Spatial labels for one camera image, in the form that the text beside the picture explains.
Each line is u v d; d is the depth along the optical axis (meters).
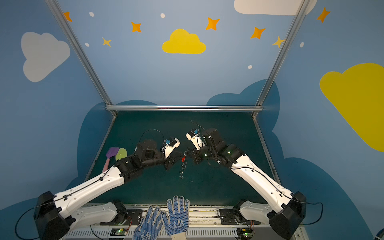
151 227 0.72
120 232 0.71
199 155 0.62
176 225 0.72
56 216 0.38
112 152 0.98
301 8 0.70
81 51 0.84
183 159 0.72
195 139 0.64
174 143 0.61
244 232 0.72
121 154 0.97
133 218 0.75
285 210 0.38
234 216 0.66
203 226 0.73
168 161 0.62
